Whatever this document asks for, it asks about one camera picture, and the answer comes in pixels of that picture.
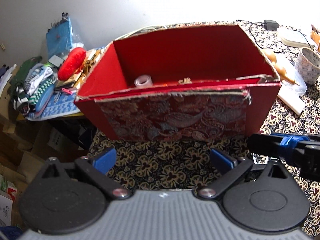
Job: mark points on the red cardboard box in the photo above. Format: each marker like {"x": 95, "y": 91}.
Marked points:
{"x": 233, "y": 85}

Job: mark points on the pink clip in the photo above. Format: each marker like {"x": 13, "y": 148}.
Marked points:
{"x": 67, "y": 91}

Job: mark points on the large label tape roll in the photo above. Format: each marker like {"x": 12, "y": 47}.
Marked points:
{"x": 307, "y": 64}

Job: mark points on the brown gourd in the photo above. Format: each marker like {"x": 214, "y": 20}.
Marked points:
{"x": 280, "y": 70}

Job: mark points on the wooden box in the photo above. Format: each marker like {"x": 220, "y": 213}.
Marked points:
{"x": 315, "y": 34}

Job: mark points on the black power adapter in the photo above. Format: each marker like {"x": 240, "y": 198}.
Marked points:
{"x": 271, "y": 25}

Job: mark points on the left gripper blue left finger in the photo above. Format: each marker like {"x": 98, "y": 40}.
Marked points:
{"x": 105, "y": 161}

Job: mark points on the clear tape roll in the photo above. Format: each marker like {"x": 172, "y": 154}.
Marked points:
{"x": 143, "y": 81}

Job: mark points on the clear plastic box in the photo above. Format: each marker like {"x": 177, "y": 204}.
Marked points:
{"x": 301, "y": 88}

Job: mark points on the blue oval case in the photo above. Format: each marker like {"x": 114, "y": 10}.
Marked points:
{"x": 44, "y": 99}

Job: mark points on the blue checkered towel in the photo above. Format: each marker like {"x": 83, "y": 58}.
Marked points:
{"x": 62, "y": 104}

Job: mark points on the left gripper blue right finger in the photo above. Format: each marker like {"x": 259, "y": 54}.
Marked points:
{"x": 222, "y": 161}

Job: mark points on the red plush cushion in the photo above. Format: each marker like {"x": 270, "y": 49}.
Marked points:
{"x": 73, "y": 62}

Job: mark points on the blue plastic bag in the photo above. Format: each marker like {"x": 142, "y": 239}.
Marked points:
{"x": 61, "y": 37}

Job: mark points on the pile of folded clothes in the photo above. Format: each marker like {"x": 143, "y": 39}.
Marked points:
{"x": 29, "y": 84}

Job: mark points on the white dotted device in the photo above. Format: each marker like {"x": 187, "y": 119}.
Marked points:
{"x": 294, "y": 38}

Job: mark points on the brown pine cone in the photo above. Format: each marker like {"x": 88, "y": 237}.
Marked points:
{"x": 185, "y": 81}

